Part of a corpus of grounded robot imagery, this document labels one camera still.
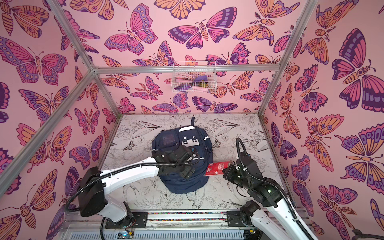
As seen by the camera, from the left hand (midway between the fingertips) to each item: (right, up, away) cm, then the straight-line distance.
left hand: (190, 166), depth 81 cm
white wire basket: (+2, +53, +15) cm, 55 cm away
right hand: (+15, +1, -10) cm, 18 cm away
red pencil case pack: (+12, 0, -6) cm, 14 cm away
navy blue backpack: (-12, +14, +17) cm, 25 cm away
